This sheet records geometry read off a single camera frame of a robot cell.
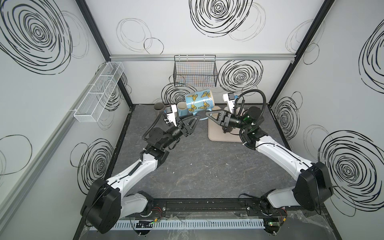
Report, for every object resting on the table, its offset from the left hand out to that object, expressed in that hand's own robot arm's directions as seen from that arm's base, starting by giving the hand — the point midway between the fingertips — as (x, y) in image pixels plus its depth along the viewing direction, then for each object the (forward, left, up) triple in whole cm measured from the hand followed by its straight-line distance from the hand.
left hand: (199, 118), depth 63 cm
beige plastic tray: (+19, -12, -39) cm, 45 cm away
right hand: (+1, -2, +1) cm, 3 cm away
